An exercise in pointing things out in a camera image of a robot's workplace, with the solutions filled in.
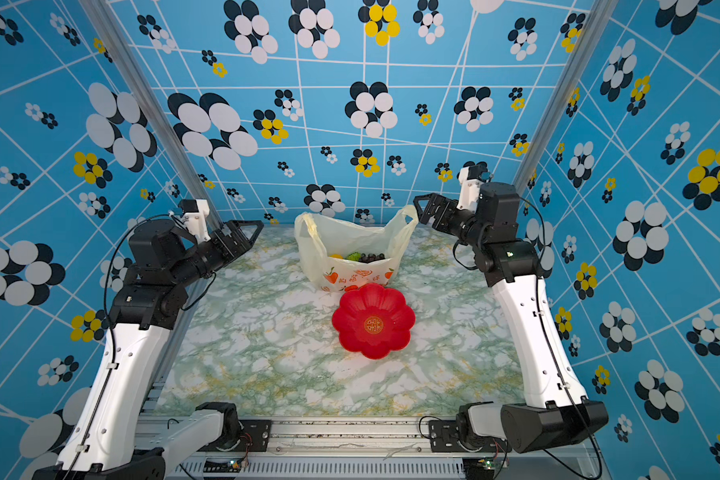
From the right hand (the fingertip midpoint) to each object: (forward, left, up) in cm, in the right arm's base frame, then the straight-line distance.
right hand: (431, 204), depth 67 cm
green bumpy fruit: (+13, +20, -34) cm, 41 cm away
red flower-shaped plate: (-8, +14, -41) cm, 44 cm away
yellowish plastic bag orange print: (-4, +26, -7) cm, 27 cm away
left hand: (-7, +39, 0) cm, 40 cm away
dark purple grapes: (+10, +14, -32) cm, 36 cm away
